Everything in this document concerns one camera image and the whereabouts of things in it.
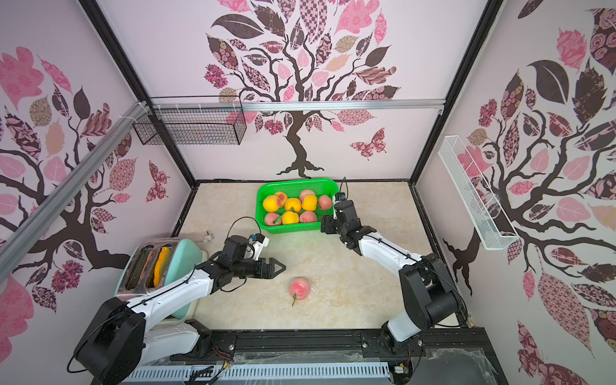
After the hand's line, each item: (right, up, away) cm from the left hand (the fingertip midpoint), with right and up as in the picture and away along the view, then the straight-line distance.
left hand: (276, 273), depth 82 cm
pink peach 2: (+9, +29, +24) cm, 39 cm away
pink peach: (+9, -4, -3) cm, 10 cm away
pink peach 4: (+11, +19, +16) cm, 27 cm away
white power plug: (-31, +10, +15) cm, 36 cm away
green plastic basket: (+3, +32, +33) cm, 46 cm away
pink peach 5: (-4, +18, +15) cm, 24 cm away
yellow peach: (-5, +25, +16) cm, 30 cm away
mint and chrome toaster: (-35, +5, -9) cm, 37 cm away
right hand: (+20, +18, +8) cm, 28 cm away
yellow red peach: (+11, +25, +20) cm, 34 cm away
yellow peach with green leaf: (+4, +25, +22) cm, 33 cm away
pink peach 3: (+18, +25, +21) cm, 37 cm away
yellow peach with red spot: (-1, +28, +23) cm, 37 cm away
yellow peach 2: (+3, +19, +15) cm, 24 cm away
